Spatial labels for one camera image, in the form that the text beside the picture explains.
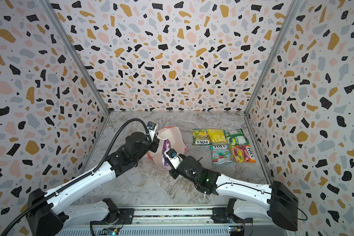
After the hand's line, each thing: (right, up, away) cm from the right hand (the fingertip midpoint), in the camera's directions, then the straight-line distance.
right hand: (166, 159), depth 71 cm
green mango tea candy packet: (+20, +8, +33) cm, 39 cm away
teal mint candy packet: (+32, -3, +24) cm, 40 cm away
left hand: (-5, +12, +4) cm, 14 cm away
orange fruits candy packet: (+46, -2, +24) cm, 52 cm away
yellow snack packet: (+31, +9, +31) cm, 44 cm away
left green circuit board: (-26, -34, -1) cm, 43 cm away
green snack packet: (+44, +8, +32) cm, 55 cm away
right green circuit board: (+34, -35, +1) cm, 49 cm away
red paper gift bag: (+4, +6, +19) cm, 20 cm away
